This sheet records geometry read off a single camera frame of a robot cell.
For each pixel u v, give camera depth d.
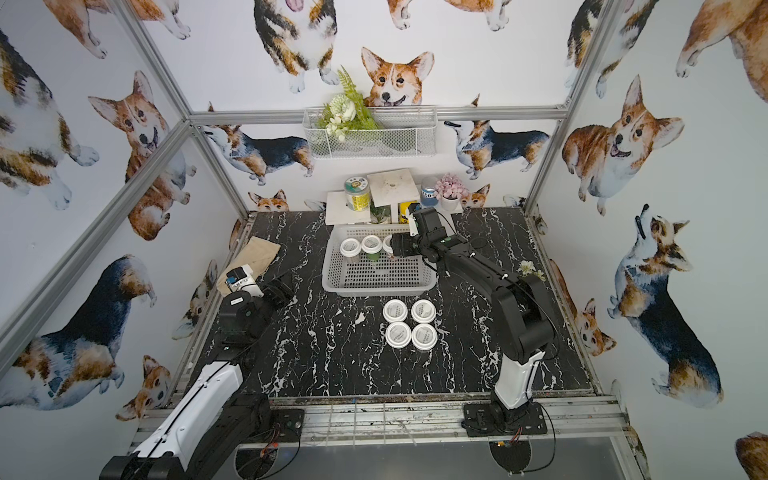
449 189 0.93
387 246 1.01
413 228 0.83
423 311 0.87
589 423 0.75
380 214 1.10
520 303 0.48
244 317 0.62
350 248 1.01
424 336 0.82
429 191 0.98
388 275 1.03
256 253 1.11
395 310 0.88
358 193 0.95
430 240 0.71
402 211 1.07
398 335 0.82
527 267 0.90
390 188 0.98
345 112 0.78
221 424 0.56
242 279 0.70
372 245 1.01
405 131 0.92
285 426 0.73
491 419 0.73
